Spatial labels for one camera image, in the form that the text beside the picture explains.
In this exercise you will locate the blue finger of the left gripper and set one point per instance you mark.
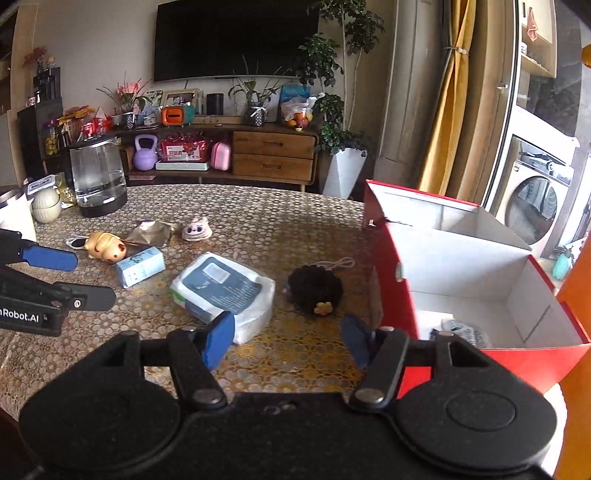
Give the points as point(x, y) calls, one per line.
point(49, 258)

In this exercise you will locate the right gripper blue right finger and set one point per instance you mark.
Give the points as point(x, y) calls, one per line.
point(365, 343)

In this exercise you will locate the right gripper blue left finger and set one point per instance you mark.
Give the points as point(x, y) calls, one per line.
point(208, 345)

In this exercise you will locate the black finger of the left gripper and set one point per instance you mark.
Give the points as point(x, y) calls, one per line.
point(88, 297)

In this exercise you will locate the white blue tissue pack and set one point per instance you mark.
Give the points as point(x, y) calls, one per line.
point(213, 284)

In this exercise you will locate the yellow spotted pig toy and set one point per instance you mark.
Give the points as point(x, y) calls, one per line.
point(106, 247)

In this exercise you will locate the small light blue box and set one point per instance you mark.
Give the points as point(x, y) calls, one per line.
point(139, 267)

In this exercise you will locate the black fluffy pouch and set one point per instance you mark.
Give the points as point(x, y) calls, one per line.
point(315, 289)

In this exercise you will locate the black white sunglasses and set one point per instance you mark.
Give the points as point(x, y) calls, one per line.
point(76, 242)

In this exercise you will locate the white mug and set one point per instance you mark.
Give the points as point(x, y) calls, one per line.
point(15, 214)

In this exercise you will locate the cream round jar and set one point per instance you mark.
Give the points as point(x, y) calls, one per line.
point(46, 206)

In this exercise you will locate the silver foil packet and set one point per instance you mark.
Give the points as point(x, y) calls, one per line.
point(151, 233)

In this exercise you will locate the black side shelf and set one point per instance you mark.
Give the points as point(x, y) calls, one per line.
point(40, 137)

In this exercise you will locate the white panda toy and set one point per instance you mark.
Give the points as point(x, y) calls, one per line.
point(197, 230)

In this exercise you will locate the glass electric kettle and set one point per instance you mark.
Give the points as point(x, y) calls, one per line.
point(98, 176)

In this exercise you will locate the red cardboard box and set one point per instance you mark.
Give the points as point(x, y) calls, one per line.
point(443, 264)

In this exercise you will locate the purple kettlebell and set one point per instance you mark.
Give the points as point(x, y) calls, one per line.
point(145, 158)

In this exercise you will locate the yellow curtain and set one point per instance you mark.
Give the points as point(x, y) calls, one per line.
point(447, 127)

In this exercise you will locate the pink flower vase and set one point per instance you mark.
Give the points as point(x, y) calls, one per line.
point(129, 100)

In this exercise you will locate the pink small case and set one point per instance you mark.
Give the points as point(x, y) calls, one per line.
point(220, 156)

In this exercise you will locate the red gift box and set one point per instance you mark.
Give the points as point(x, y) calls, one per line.
point(184, 148)

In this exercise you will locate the wooden tv cabinet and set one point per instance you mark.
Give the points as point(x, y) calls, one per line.
point(271, 154)

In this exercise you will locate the orange retro radio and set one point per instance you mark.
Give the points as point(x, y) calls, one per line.
point(177, 115)

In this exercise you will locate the teal spray bottle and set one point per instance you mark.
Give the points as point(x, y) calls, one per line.
point(563, 263)

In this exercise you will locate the potted grass plant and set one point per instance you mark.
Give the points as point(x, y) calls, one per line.
point(256, 98)

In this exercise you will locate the black speaker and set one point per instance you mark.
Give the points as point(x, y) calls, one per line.
point(214, 104)

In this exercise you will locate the bag of fruit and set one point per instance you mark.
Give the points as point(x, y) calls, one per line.
point(298, 112)

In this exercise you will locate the white washing machine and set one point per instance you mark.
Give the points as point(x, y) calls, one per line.
point(532, 191)

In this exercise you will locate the white planter with tree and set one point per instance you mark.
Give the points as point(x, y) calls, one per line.
point(332, 63)

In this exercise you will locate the photo frame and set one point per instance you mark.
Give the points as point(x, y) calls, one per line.
point(184, 97)

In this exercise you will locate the black wall television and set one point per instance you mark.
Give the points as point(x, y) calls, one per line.
point(219, 38)

